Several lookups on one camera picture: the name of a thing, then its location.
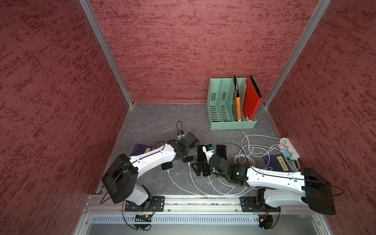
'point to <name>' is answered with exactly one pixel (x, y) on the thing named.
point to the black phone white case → (221, 150)
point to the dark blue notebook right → (278, 162)
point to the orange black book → (238, 100)
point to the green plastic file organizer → (221, 105)
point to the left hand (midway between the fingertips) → (188, 153)
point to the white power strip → (291, 147)
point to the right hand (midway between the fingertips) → (198, 167)
